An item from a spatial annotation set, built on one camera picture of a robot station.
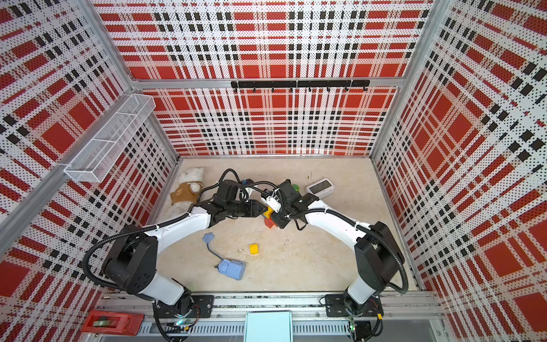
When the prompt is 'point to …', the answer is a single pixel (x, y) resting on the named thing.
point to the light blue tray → (272, 325)
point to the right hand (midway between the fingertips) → (280, 215)
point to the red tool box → (113, 323)
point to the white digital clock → (322, 188)
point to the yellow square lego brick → (253, 249)
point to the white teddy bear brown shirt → (191, 184)
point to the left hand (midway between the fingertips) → (267, 208)
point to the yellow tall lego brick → (269, 211)
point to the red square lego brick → (268, 222)
